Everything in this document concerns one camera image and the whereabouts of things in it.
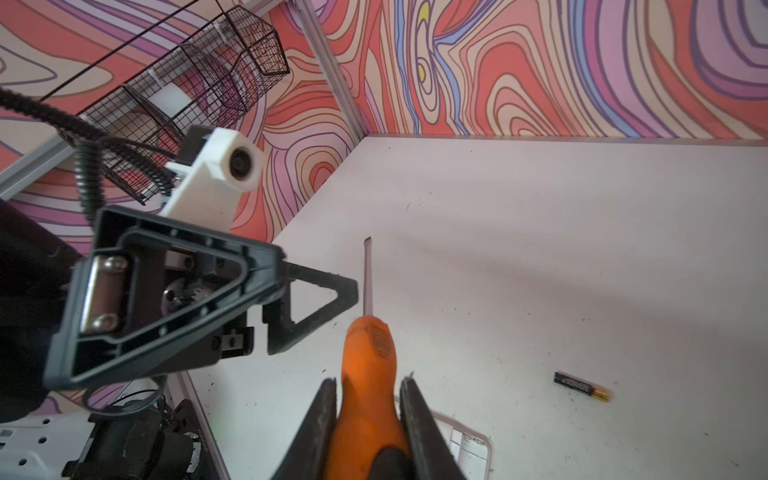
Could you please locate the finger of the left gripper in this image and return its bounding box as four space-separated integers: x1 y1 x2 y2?
43 206 286 390
262 263 359 355

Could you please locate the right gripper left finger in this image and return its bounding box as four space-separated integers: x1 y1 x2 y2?
271 378 337 480

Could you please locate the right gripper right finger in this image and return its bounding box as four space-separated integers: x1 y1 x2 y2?
399 376 465 480

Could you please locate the white air conditioner remote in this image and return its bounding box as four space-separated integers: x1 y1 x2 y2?
395 396 491 479

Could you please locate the orange black flathead screwdriver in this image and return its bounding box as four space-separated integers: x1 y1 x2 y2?
324 237 413 479

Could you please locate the black gold AAA battery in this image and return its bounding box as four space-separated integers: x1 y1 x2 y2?
553 371 612 402

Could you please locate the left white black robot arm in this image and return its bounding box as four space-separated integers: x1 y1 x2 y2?
1 90 358 390

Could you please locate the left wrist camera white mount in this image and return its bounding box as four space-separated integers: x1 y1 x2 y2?
160 125 267 232

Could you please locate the black wire basket left wall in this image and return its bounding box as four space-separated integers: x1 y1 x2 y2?
56 5 292 206

